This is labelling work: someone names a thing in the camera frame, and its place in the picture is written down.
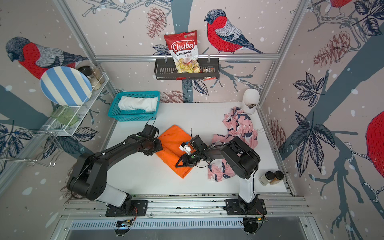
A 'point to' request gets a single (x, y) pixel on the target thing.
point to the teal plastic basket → (122, 115)
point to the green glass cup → (64, 114)
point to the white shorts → (133, 103)
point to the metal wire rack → (42, 148)
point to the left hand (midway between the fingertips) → (162, 145)
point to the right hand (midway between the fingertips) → (179, 165)
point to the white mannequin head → (250, 100)
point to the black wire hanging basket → (167, 70)
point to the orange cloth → (170, 140)
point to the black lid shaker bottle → (264, 179)
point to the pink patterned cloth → (238, 124)
